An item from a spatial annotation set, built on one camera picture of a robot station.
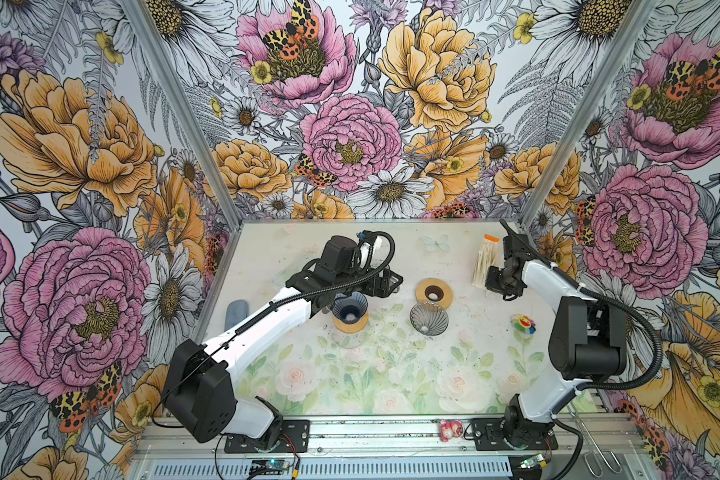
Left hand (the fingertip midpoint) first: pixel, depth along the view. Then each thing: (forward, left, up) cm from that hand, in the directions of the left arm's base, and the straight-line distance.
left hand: (387, 285), depth 78 cm
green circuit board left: (-35, +29, -22) cm, 50 cm away
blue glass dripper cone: (-1, +10, -11) cm, 15 cm away
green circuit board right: (-36, -33, -21) cm, 53 cm away
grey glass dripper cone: (0, -14, -18) cm, 23 cm away
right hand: (+6, -34, -15) cm, 38 cm away
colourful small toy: (-2, -42, -18) cm, 46 cm away
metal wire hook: (-34, -49, -21) cm, 63 cm away
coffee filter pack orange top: (+18, -34, -12) cm, 41 cm away
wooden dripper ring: (+12, -17, -19) cm, 28 cm away
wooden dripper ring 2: (-7, +10, -10) cm, 15 cm away
